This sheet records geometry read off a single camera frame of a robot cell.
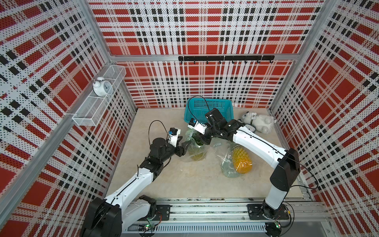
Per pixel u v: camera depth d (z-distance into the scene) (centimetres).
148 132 59
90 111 89
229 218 73
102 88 70
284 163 44
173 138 69
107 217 40
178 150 71
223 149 104
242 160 82
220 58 88
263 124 101
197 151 73
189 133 80
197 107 119
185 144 73
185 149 73
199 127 69
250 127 104
